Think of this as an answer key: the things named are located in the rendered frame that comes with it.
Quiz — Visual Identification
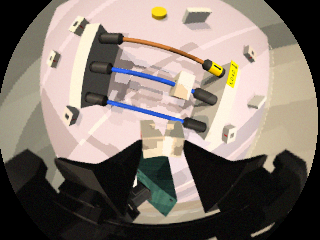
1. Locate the yellow round disc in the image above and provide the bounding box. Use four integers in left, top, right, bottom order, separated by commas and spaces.
151, 7, 167, 20

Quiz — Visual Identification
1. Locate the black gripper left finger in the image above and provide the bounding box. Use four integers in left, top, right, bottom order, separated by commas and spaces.
53, 139, 143, 219

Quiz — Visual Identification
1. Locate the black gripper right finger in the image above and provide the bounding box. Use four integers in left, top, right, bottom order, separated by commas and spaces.
183, 140, 268, 213

